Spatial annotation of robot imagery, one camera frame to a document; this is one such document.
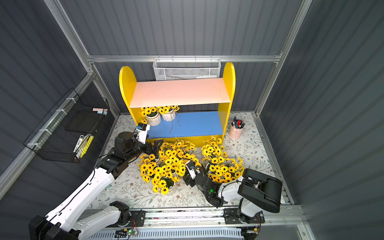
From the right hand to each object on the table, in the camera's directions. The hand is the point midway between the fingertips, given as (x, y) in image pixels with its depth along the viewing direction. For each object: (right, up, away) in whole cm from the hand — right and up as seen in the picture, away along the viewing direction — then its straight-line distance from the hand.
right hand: (190, 167), depth 83 cm
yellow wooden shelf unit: (+1, +37, +41) cm, 55 cm away
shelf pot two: (-9, +6, -6) cm, 13 cm away
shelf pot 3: (-1, +7, -4) cm, 8 cm away
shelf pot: (-22, +29, +6) cm, 37 cm away
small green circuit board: (-32, -29, -11) cm, 45 cm away
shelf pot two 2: (-21, +3, -8) cm, 23 cm away
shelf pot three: (+13, +10, -1) cm, 16 cm away
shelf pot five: (-21, +5, -3) cm, 22 cm away
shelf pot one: (-12, -4, -12) cm, 18 cm away
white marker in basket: (-52, +15, -14) cm, 56 cm away
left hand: (-18, +17, -8) cm, 26 cm away
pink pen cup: (+30, +22, +13) cm, 39 cm away
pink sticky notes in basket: (-51, +32, +1) cm, 61 cm away
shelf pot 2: (-14, +32, +9) cm, 36 cm away
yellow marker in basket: (-48, +14, -14) cm, 52 cm away
